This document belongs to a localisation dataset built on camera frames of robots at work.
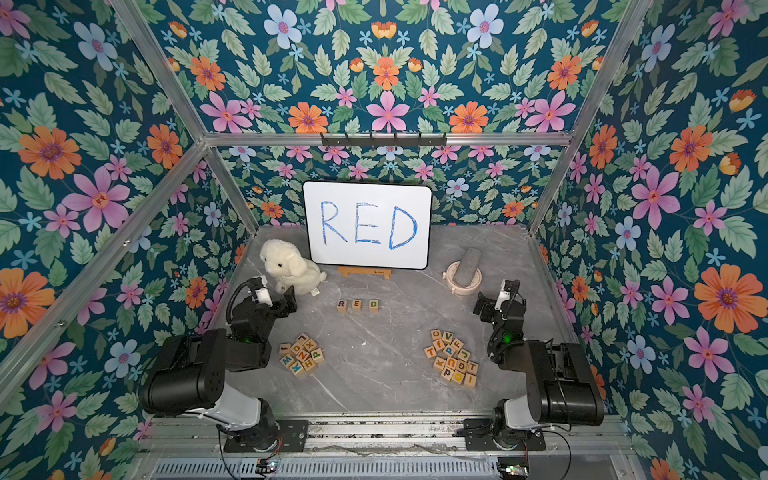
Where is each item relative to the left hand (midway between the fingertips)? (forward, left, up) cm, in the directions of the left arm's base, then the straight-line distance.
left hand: (279, 286), depth 91 cm
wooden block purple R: (-4, -18, -8) cm, 20 cm away
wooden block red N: (-20, -8, -7) cm, 22 cm away
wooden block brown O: (-17, -6, -7) cm, 20 cm away
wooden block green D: (-5, -29, -8) cm, 30 cm away
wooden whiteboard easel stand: (+10, -19, -8) cm, 23 cm away
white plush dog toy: (+3, -4, +8) cm, 10 cm away
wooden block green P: (-20, -12, -7) cm, 24 cm away
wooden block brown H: (-22, -10, -8) cm, 25 cm away
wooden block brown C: (-16, -47, -7) cm, 51 cm away
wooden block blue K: (-23, -7, -7) cm, 26 cm away
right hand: (-7, -69, -3) cm, 70 cm away
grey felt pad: (+5, -61, -3) cm, 61 cm away
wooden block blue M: (-21, -4, -8) cm, 22 cm away
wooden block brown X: (-17, -10, -7) cm, 21 cm away
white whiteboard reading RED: (+16, -29, +9) cm, 34 cm away
